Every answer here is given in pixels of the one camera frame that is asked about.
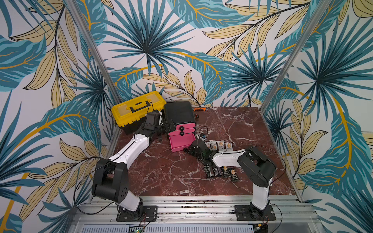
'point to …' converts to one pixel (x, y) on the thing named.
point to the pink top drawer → (185, 126)
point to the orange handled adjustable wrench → (200, 109)
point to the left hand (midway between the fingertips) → (170, 127)
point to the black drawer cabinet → (180, 112)
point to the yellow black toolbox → (129, 115)
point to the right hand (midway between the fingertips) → (187, 146)
